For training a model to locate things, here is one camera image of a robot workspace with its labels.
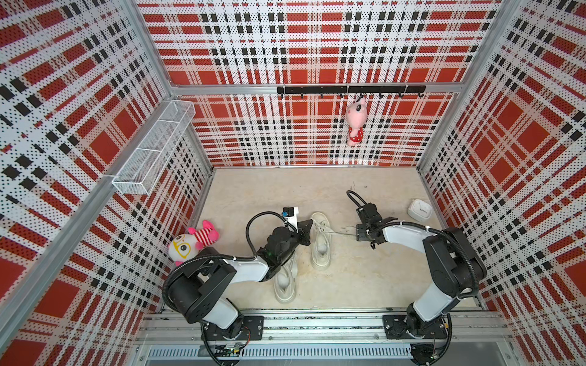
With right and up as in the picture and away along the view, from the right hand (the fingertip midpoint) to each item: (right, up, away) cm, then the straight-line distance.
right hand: (371, 231), depth 96 cm
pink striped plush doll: (-74, -4, -11) cm, 75 cm away
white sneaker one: (-22, -4, -8) cm, 24 cm away
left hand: (-25, +6, -10) cm, 27 cm away
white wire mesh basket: (-94, +25, -7) cm, 97 cm away
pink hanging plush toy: (-7, +47, -4) cm, 48 cm away
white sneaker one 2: (-36, -15, -15) cm, 42 cm away
